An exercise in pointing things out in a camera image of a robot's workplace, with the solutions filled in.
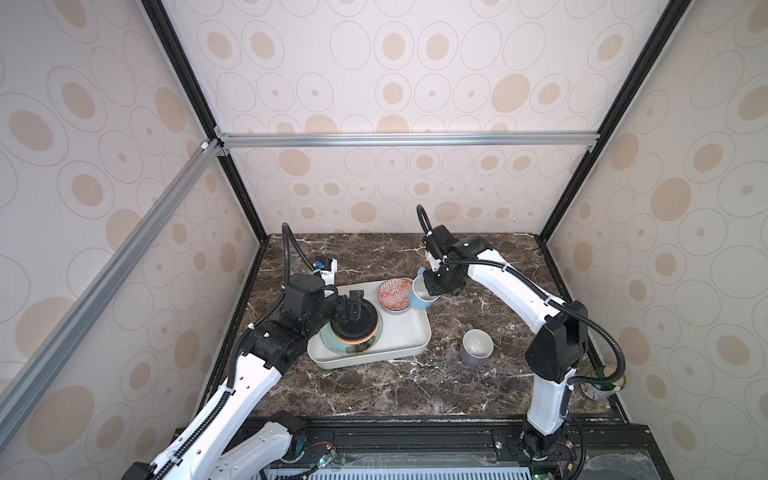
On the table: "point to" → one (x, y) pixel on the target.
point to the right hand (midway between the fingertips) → (433, 288)
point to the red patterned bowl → (394, 295)
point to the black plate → (363, 328)
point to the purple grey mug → (477, 346)
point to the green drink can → (595, 391)
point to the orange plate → (354, 340)
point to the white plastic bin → (401, 332)
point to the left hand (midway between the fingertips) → (354, 289)
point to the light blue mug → (420, 296)
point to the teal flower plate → (346, 348)
